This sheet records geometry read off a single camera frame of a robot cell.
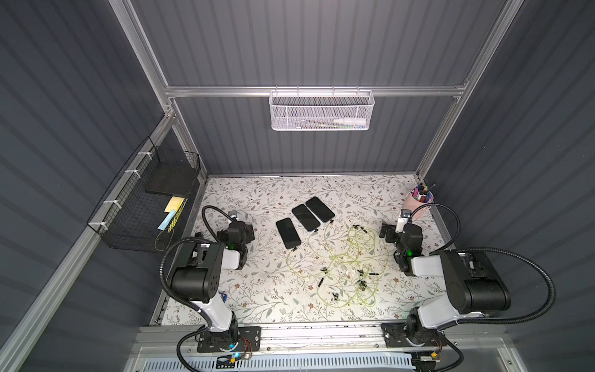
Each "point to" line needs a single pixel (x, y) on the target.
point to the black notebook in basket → (175, 177)
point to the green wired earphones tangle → (350, 266)
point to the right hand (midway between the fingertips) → (400, 222)
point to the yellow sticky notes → (174, 203)
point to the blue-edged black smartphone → (307, 219)
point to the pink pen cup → (417, 198)
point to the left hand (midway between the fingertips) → (236, 227)
